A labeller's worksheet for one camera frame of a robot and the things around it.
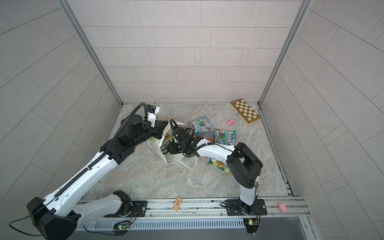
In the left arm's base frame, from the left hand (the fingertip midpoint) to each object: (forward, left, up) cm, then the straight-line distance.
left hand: (170, 121), depth 69 cm
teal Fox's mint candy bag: (+17, -14, -27) cm, 35 cm away
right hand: (-5, +4, -21) cm, 22 cm away
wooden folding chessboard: (+26, -48, -26) cm, 60 cm away
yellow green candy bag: (-11, -25, -26) cm, 38 cm away
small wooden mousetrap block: (-30, -3, -28) cm, 41 cm away
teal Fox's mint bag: (+7, -30, -26) cm, 40 cm away
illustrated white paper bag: (-6, +8, -11) cm, 15 cm away
